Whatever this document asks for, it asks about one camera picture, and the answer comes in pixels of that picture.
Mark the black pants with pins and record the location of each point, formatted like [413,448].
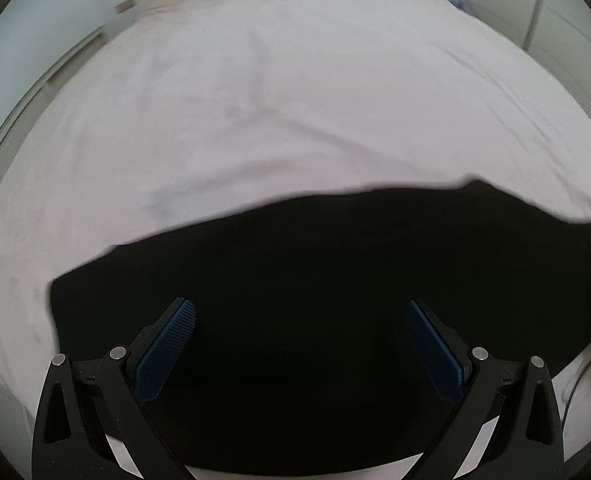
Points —
[303,359]

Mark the pink bed sheet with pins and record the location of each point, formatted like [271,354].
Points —
[205,106]

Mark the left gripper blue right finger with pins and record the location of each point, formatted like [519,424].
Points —
[526,442]

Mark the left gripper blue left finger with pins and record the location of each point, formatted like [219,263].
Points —
[90,423]

